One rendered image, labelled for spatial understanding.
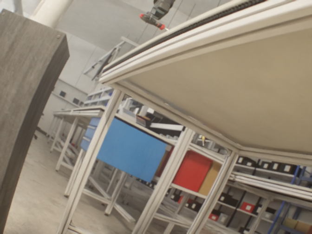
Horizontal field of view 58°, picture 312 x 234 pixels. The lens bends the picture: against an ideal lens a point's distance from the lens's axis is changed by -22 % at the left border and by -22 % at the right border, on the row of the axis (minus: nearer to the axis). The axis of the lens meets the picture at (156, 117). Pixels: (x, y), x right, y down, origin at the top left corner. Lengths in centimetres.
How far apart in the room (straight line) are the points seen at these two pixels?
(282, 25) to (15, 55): 63
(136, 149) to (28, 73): 205
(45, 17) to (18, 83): 22
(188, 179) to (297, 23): 262
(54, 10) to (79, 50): 1165
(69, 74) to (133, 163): 982
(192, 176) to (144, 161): 47
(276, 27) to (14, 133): 63
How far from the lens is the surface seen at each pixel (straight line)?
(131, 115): 331
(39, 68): 80
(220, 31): 62
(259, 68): 84
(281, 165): 594
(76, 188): 163
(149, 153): 280
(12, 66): 82
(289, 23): 49
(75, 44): 1260
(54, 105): 1229
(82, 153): 326
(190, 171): 299
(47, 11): 93
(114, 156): 272
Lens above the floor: 65
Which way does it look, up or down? 8 degrees up
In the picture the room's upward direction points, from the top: 25 degrees clockwise
